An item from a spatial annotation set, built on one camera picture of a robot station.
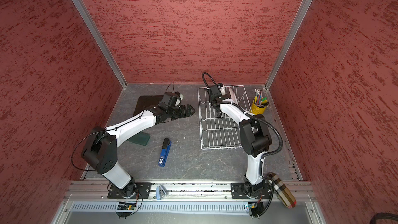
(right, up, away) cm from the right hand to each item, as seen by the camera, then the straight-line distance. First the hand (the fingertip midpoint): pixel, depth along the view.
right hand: (226, 103), depth 95 cm
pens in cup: (+21, +2, +2) cm, 21 cm away
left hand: (-23, -7, -8) cm, 25 cm away
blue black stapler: (-37, -26, -7) cm, 45 cm away
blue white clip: (-35, -42, -23) cm, 60 cm away
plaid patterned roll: (+23, -41, -23) cm, 53 cm away
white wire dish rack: (-2, -18, -2) cm, 18 cm away
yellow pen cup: (+19, -5, 0) cm, 19 cm away
